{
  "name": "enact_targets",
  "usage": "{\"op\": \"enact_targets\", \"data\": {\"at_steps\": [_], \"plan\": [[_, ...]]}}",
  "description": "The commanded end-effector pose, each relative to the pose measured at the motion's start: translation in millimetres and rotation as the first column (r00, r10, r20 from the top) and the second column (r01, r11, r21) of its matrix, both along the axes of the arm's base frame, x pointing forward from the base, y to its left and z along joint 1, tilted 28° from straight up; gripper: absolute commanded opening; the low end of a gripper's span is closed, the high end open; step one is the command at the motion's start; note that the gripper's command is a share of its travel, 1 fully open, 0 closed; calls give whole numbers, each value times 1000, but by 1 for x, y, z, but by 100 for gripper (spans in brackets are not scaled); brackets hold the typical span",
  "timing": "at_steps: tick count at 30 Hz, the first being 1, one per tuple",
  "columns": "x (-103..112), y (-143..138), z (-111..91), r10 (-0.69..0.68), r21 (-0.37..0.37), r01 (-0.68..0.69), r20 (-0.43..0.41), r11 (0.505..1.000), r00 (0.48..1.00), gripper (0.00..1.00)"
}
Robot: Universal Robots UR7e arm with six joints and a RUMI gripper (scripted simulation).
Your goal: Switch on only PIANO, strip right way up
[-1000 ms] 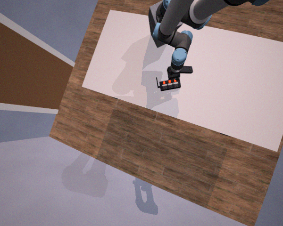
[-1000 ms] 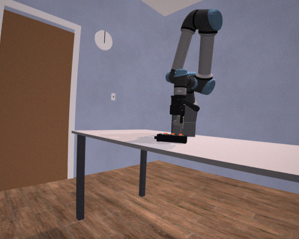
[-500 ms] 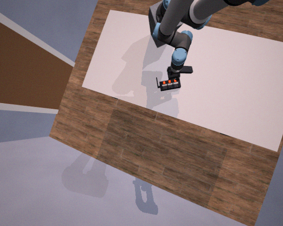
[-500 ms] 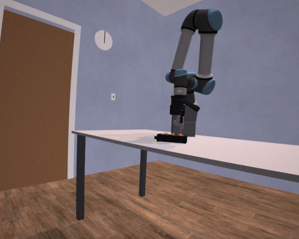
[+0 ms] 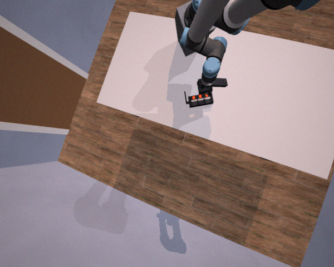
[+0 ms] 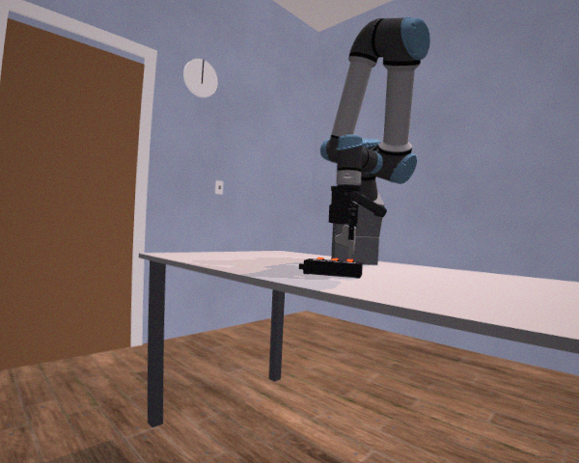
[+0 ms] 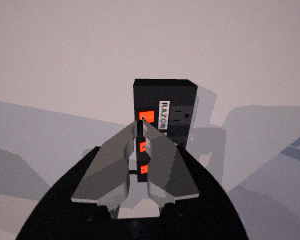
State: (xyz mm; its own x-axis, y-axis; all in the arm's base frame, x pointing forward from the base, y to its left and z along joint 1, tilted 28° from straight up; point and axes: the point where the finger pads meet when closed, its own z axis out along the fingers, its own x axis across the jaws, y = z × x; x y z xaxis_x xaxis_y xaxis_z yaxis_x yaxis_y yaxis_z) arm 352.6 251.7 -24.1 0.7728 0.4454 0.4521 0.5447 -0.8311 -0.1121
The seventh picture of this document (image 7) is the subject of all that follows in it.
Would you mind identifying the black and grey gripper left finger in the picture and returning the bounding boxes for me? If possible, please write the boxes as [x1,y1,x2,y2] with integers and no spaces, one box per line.
[15,119,141,240]

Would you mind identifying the black power strip panel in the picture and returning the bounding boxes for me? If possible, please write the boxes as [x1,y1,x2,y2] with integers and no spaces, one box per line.
[129,79,198,182]

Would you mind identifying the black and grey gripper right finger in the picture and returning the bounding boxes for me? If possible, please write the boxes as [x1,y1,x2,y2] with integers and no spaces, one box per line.
[141,119,249,240]

